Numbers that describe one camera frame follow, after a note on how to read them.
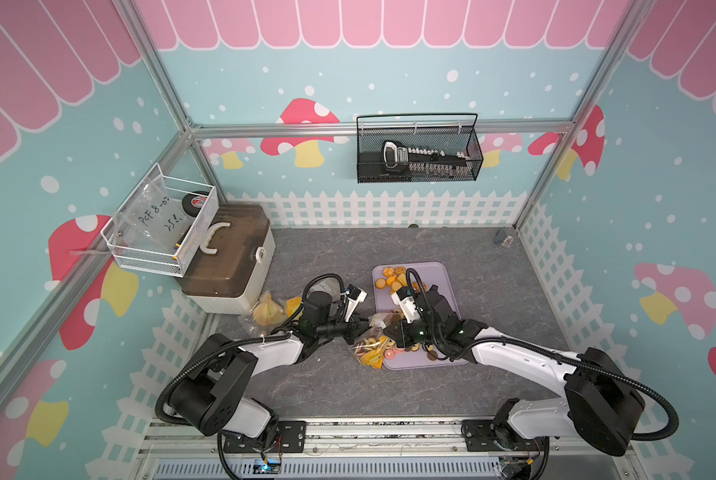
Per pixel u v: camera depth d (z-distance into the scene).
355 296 0.77
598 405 0.42
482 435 0.75
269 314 0.94
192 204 0.81
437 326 0.64
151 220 0.67
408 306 0.75
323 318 0.72
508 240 1.16
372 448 0.74
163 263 0.62
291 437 0.75
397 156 0.89
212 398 0.44
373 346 0.83
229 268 0.85
